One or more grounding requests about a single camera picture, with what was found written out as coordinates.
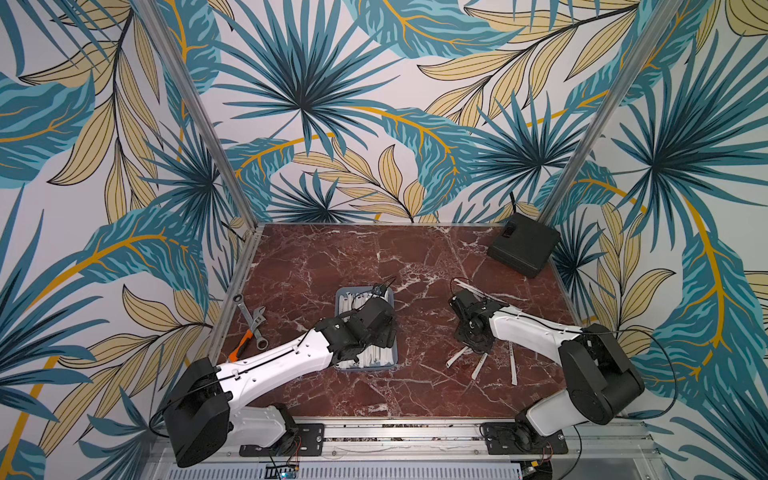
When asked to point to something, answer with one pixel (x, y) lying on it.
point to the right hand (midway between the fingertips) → (466, 338)
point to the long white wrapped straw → (512, 362)
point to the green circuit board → (280, 471)
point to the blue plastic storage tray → (377, 358)
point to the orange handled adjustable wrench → (258, 318)
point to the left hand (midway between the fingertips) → (379, 327)
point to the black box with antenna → (524, 243)
